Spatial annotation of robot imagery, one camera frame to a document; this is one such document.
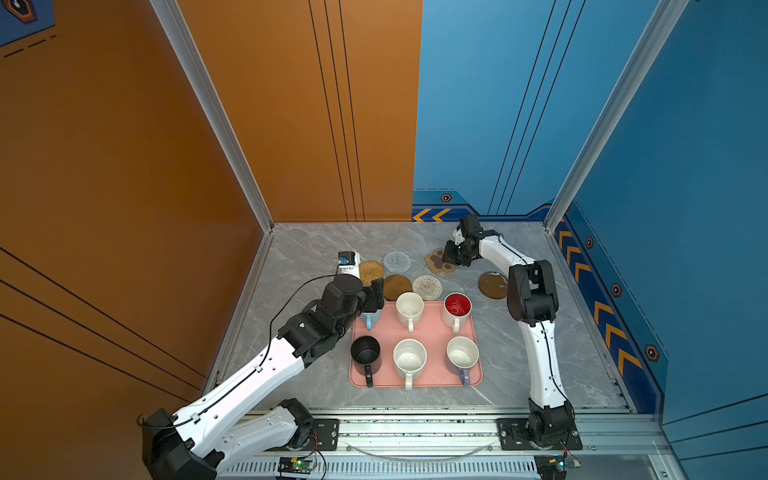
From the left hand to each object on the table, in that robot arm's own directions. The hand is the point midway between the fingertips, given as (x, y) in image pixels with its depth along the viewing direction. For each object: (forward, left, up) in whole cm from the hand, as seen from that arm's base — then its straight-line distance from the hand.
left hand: (373, 279), depth 74 cm
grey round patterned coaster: (+24, -6, -24) cm, 35 cm away
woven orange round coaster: (+20, +3, -24) cm, 32 cm away
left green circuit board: (-36, +18, -26) cm, 48 cm away
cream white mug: (+4, -10, -22) cm, 24 cm away
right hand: (+26, -23, -24) cm, 42 cm away
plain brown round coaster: (+15, -6, -25) cm, 29 cm away
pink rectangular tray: (-10, -16, -24) cm, 30 cm away
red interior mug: (+4, -25, -22) cm, 34 cm away
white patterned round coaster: (+13, -16, -24) cm, 32 cm away
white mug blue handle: (-3, +2, -16) cm, 16 cm away
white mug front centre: (-11, -10, -23) cm, 28 cm away
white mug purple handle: (-10, -25, -22) cm, 35 cm away
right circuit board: (-36, -44, -25) cm, 62 cm away
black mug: (-10, +3, -22) cm, 25 cm away
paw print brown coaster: (+23, -20, -24) cm, 39 cm away
